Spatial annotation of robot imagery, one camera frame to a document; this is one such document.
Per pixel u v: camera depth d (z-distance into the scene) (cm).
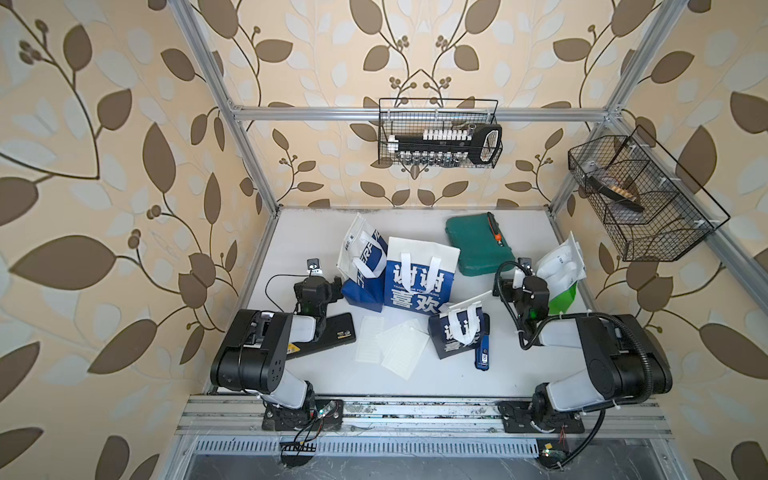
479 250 102
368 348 87
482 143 84
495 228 114
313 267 82
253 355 45
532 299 70
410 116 91
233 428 73
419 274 84
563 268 80
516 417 73
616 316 50
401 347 87
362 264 81
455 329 75
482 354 81
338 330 87
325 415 74
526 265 80
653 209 73
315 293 72
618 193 75
